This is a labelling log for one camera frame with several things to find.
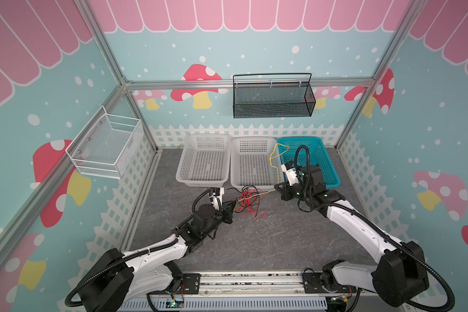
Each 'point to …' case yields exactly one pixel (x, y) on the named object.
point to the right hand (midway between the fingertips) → (277, 184)
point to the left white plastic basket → (206, 162)
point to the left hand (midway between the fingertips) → (235, 205)
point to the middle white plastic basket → (255, 162)
